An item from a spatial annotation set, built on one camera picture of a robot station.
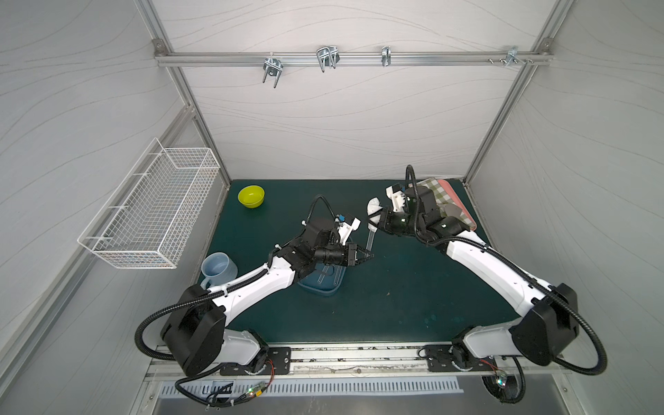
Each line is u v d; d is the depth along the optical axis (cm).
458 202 111
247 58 79
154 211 70
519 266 46
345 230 70
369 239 74
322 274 65
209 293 44
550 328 41
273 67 79
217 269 91
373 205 76
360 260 69
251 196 111
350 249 66
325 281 89
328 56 77
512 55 77
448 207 108
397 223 67
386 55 78
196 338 41
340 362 75
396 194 72
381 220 69
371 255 72
